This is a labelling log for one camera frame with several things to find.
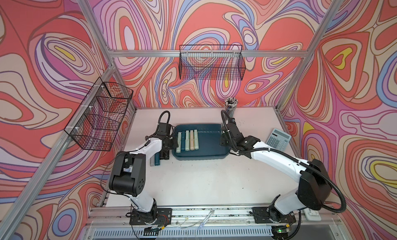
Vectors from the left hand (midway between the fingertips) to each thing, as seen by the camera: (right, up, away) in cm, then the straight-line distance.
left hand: (177, 143), depth 95 cm
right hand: (+27, +3, -10) cm, 29 cm away
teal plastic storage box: (+20, +2, +4) cm, 21 cm away
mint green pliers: (+12, -2, -1) cm, 12 cm away
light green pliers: (+1, -3, -2) cm, 4 cm away
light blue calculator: (+65, +2, +4) cm, 65 cm away
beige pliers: (+9, +2, +1) cm, 9 cm away
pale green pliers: (+6, -1, 0) cm, 6 cm away
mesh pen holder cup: (+35, +22, +7) cm, 42 cm away
